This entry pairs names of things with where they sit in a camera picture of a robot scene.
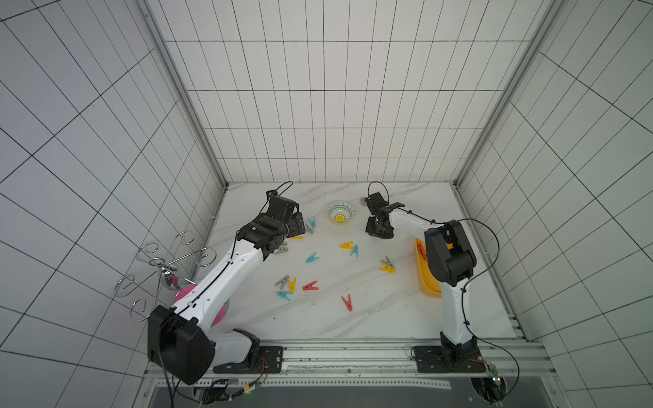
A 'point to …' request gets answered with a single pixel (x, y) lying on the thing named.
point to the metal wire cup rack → (168, 274)
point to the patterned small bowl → (340, 212)
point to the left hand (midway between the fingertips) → (283, 227)
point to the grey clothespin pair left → (281, 250)
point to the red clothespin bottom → (349, 303)
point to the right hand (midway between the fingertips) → (365, 231)
